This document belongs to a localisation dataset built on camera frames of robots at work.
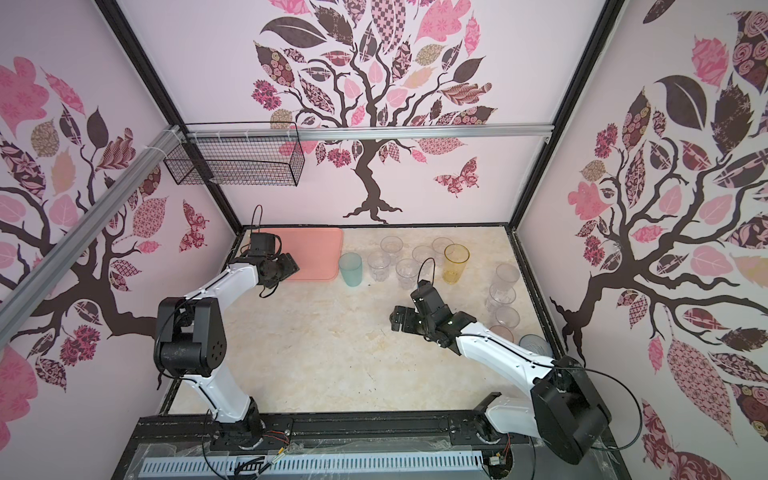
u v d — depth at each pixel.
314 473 0.68
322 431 0.76
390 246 1.09
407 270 1.03
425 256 1.07
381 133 0.93
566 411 0.41
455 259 0.94
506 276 0.99
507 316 0.89
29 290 0.51
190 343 0.48
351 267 1.02
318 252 1.12
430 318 0.64
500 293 0.96
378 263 1.06
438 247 1.06
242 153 0.95
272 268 0.80
